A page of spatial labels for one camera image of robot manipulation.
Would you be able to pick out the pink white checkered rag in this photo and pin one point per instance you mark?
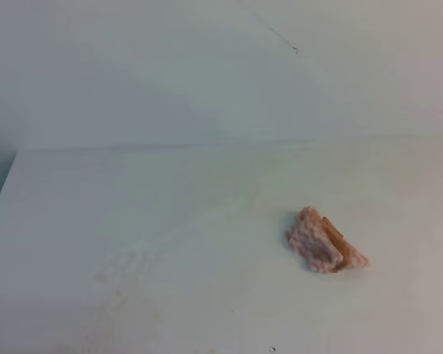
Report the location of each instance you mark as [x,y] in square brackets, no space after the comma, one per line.
[321,245]

